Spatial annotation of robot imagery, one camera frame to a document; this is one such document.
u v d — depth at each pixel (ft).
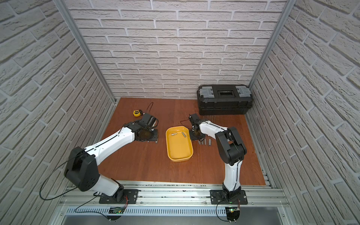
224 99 3.27
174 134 3.20
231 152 1.68
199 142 3.10
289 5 2.25
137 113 3.58
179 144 3.10
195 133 2.73
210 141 3.10
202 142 3.09
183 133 3.25
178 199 2.43
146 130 2.15
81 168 1.40
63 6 2.29
